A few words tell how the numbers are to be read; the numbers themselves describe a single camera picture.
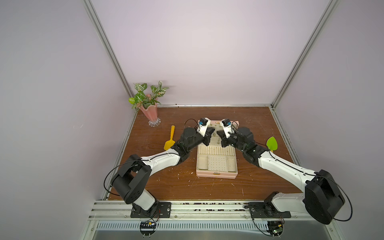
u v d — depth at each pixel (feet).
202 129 2.32
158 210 2.38
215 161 2.73
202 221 2.33
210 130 2.45
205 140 2.37
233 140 2.30
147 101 3.12
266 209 2.15
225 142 2.37
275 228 2.29
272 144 3.22
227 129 2.28
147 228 2.37
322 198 1.32
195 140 2.21
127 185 1.44
